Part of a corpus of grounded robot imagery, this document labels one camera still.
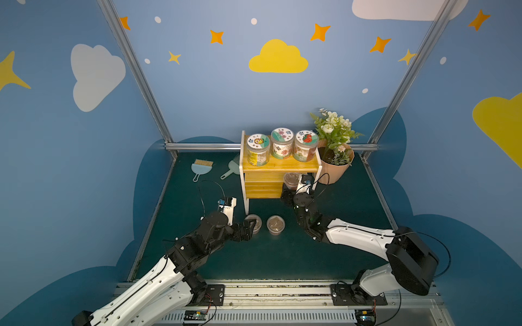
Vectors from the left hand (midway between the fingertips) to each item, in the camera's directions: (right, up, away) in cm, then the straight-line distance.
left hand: (246, 216), depth 73 cm
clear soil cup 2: (+12, -7, +14) cm, 20 cm away
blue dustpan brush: (-29, +19, +42) cm, 55 cm away
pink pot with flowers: (+42, +26, +26) cm, 56 cm away
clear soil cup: (+4, -6, +14) cm, 16 cm away
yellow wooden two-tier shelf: (+8, +12, +14) cm, 20 cm away
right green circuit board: (+44, -37, 0) cm, 57 cm away
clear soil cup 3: (+18, +13, +10) cm, 24 cm away
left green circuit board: (-18, -35, -1) cm, 40 cm away
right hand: (+20, +11, +11) cm, 25 cm away
